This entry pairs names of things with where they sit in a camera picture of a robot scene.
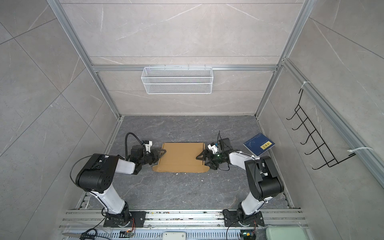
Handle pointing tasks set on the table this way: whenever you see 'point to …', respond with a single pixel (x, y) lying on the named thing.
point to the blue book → (259, 144)
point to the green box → (286, 233)
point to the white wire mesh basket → (177, 80)
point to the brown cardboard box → (181, 157)
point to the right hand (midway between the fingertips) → (201, 160)
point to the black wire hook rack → (322, 148)
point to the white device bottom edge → (174, 235)
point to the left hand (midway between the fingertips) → (165, 150)
